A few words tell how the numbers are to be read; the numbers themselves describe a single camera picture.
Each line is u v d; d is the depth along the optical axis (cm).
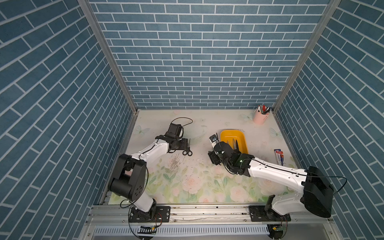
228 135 103
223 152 59
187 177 87
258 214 73
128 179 44
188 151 96
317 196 42
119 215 75
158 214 73
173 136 72
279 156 94
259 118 106
